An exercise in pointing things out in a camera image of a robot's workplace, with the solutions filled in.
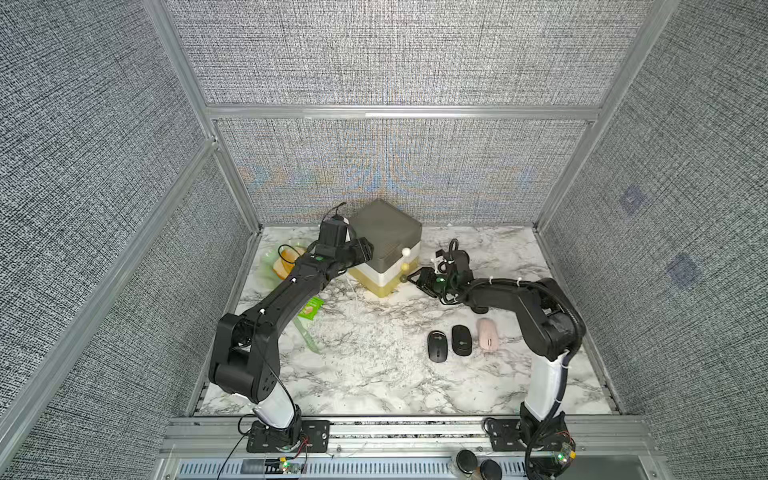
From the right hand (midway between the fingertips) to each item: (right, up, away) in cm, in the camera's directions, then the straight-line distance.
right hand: (409, 272), depth 96 cm
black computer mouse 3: (+22, -12, -2) cm, 25 cm away
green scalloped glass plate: (-51, +7, +19) cm, 55 cm away
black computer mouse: (+15, -20, -8) cm, 26 cm away
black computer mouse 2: (+7, -21, -10) cm, 24 cm away
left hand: (-12, +8, -9) cm, 17 cm away
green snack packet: (-31, -11, -1) cm, 33 cm away
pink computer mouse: (+22, -18, -9) cm, 30 cm away
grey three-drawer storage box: (-5, +9, -12) cm, 16 cm away
